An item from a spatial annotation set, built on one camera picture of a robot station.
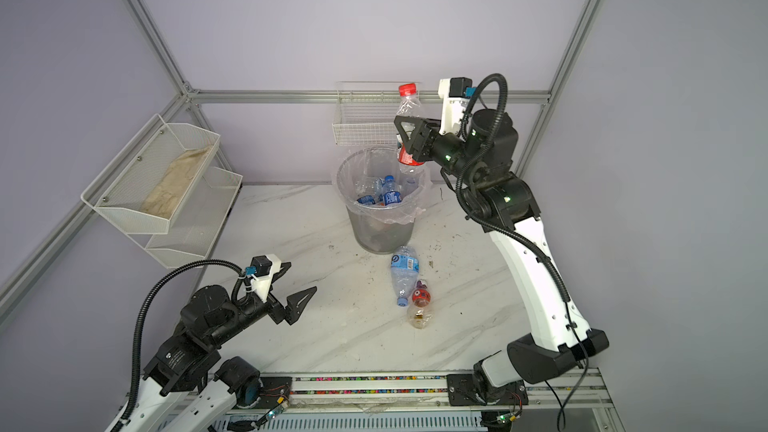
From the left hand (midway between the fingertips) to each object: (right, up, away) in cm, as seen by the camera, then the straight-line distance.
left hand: (300, 278), depth 67 cm
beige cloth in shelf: (-37, +19, +10) cm, 43 cm away
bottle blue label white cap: (+13, +19, +26) cm, 35 cm away
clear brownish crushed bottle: (+29, -16, +18) cm, 38 cm away
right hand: (+23, +33, -12) cm, 42 cm away
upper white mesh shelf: (-43, +23, +11) cm, 50 cm away
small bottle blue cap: (+20, +21, +21) cm, 36 cm away
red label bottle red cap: (+27, +27, +25) cm, 46 cm away
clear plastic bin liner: (+16, +31, +27) cm, 44 cm away
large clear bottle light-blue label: (+25, -3, +26) cm, 36 cm away
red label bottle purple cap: (+30, -9, +19) cm, 36 cm away
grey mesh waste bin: (+18, +10, +23) cm, 30 cm away
